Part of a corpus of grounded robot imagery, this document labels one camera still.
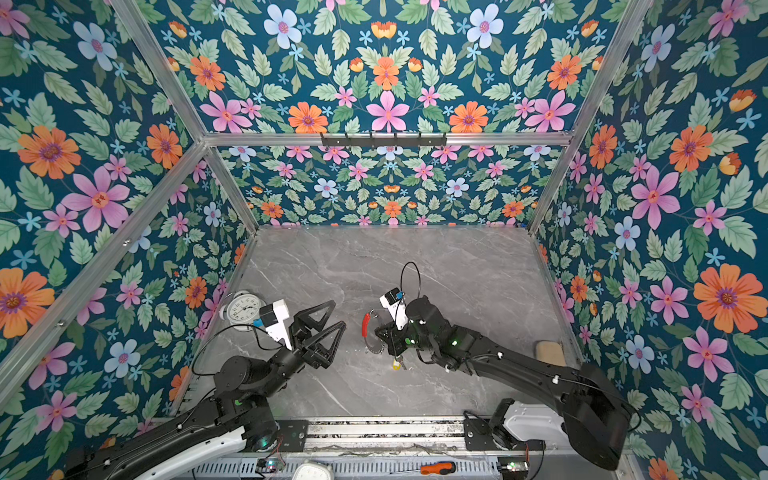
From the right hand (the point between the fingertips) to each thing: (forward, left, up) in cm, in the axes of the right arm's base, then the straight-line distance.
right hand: (376, 330), depth 75 cm
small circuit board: (-27, +26, -17) cm, 41 cm away
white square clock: (-28, +14, -14) cm, 34 cm away
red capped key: (+3, +3, -2) cm, 5 cm away
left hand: (-6, +5, +19) cm, 21 cm away
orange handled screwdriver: (-27, -15, -14) cm, 34 cm away
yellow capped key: (-3, -5, -17) cm, 18 cm away
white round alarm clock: (+13, +44, -12) cm, 48 cm away
